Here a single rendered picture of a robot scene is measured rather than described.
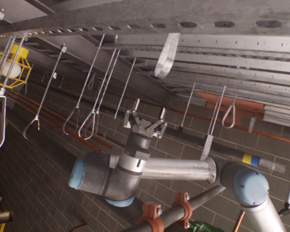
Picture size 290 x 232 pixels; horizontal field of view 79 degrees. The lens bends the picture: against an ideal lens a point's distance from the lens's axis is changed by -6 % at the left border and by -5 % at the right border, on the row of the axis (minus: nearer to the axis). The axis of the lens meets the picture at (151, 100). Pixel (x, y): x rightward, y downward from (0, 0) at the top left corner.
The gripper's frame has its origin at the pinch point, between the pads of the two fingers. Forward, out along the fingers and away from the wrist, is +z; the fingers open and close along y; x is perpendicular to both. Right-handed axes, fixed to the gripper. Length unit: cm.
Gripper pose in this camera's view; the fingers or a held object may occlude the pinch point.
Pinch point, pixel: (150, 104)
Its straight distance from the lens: 63.8
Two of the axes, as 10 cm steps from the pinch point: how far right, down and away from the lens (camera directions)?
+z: 3.1, -9.4, 1.0
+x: 2.6, -0.1, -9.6
